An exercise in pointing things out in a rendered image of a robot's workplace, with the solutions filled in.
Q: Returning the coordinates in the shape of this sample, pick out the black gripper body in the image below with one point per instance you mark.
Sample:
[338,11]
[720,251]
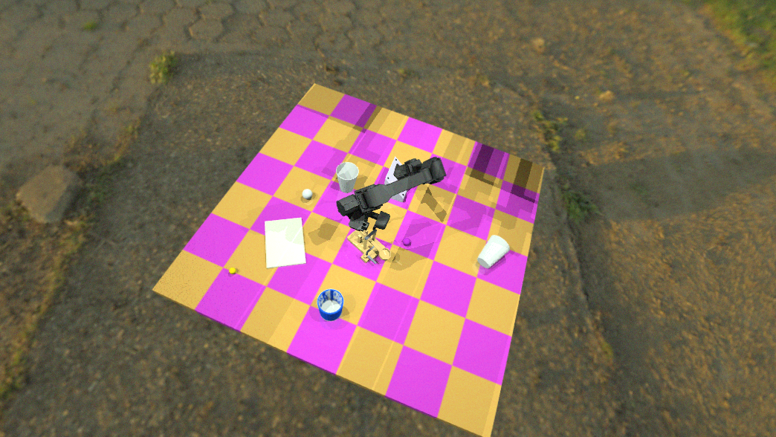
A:
[381,219]

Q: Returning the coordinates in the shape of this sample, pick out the blue mug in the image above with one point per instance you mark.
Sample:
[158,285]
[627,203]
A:
[330,303]

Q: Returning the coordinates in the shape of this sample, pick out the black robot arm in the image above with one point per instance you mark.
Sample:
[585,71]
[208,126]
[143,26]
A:
[410,174]

